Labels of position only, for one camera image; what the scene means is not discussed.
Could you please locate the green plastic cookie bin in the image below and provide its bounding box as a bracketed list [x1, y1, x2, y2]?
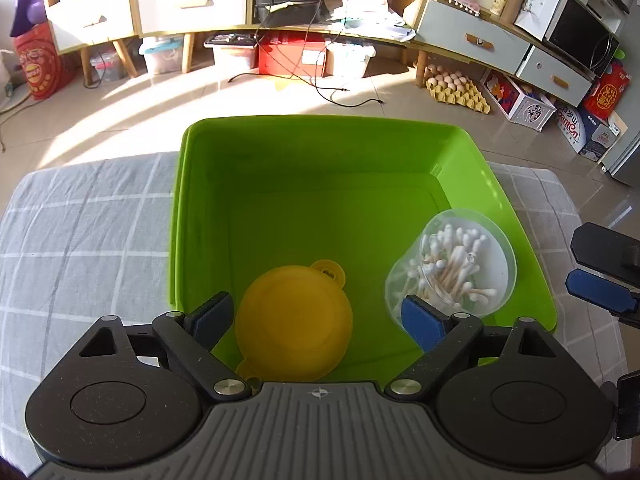
[168, 115, 558, 385]

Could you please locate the clear cotton swab jar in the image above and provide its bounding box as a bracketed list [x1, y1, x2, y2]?
[385, 208, 518, 323]

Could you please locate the black white microwave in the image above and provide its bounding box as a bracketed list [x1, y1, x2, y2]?
[514, 0, 620, 77]

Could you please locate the white red carton box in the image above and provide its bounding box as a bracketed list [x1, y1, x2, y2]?
[480, 68, 556, 132]

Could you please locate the egg tray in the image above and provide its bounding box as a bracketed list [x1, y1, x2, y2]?
[423, 64, 491, 115]

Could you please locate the grey checked tablecloth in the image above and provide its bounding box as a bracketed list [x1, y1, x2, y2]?
[1, 153, 628, 472]

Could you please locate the wooden white tv cabinet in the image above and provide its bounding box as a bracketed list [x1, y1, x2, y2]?
[43, 0, 592, 105]

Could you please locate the purple plush toy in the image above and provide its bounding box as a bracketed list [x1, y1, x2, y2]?
[9, 0, 47, 38]

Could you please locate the black device on shelf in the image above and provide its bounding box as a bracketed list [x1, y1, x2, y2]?
[253, 0, 329, 27]

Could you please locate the silver refrigerator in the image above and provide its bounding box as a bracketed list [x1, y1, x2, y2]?
[601, 131, 640, 188]

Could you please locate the yellow toy cup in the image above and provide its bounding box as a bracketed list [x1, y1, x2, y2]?
[234, 259, 354, 382]

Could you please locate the red cartoon bag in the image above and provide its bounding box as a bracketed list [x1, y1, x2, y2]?
[13, 23, 76, 101]

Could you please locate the red gift box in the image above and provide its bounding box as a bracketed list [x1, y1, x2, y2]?
[582, 60, 631, 122]

